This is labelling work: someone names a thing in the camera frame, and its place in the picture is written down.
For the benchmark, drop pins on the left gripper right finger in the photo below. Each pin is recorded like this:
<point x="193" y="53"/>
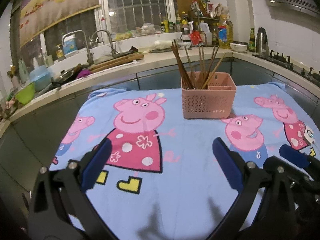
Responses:
<point x="246" y="178"/>

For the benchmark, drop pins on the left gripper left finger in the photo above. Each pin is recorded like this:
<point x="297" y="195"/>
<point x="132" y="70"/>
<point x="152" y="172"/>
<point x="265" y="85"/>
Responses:
<point x="60" y="208"/>

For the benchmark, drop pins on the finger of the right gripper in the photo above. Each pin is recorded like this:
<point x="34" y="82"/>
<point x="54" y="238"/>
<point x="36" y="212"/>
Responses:
<point x="293" y="154"/>

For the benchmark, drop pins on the brown wooden chopstick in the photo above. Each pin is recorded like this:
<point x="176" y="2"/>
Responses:
<point x="191" y="69"/>
<point x="210" y="74"/>
<point x="180" y="66"/>
<point x="190" y="85"/>
<point x="214" y="53"/>
<point x="202" y="68"/>

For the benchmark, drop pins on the barred kitchen window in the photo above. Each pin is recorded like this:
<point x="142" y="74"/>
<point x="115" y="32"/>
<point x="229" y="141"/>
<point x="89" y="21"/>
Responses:
<point x="123" y="15"/>

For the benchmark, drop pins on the Peppa Pig blue tablecloth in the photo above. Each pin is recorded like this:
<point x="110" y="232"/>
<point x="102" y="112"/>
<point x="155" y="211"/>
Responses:
<point x="162" y="180"/>

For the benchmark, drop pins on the green plastic bowl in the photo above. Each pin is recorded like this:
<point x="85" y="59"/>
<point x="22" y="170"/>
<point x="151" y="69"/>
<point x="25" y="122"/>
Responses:
<point x="25" y="95"/>

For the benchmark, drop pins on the gas stove burners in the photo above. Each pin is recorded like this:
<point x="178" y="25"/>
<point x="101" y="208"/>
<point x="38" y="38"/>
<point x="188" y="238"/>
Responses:
<point x="287" y="63"/>

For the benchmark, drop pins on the pink perforated utensil basket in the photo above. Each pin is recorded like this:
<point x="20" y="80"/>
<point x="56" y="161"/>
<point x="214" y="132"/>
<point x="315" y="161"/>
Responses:
<point x="214" y="102"/>

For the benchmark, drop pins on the blue lidded plastic container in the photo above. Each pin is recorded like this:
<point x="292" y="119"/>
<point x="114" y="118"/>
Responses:
<point x="41" y="78"/>

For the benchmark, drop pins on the steel thermos kettle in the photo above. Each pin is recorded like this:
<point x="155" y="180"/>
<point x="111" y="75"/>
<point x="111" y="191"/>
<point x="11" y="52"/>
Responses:
<point x="262" y="42"/>

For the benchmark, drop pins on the chrome sink faucet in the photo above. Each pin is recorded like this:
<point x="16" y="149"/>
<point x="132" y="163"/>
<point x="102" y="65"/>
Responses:
<point x="81" y="44"/>

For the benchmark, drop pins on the green glass sauce bottle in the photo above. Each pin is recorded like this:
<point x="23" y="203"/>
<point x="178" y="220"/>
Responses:
<point x="251" y="45"/>

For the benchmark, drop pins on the white ceramic bowl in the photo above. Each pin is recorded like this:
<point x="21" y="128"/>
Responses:
<point x="241" y="48"/>

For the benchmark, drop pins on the blue dish soap container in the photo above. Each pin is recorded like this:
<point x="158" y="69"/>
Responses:
<point x="69" y="45"/>

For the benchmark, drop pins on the wooden cutting board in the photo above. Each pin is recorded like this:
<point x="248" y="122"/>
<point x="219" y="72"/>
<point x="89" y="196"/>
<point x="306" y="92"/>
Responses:
<point x="115" y="62"/>

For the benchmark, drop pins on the large cooking oil bottle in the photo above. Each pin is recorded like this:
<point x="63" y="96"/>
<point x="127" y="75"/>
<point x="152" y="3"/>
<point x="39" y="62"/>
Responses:
<point x="225" y="35"/>

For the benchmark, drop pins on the red snack packet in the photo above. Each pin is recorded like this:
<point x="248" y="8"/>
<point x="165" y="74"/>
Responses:
<point x="195" y="38"/>

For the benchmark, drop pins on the white plastic jug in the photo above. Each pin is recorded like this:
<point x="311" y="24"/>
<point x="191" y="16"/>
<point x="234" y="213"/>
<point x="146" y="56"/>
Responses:
<point x="206" y="34"/>

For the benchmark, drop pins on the fruit pattern roller blind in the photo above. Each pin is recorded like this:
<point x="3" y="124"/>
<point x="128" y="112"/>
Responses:
<point x="37" y="16"/>

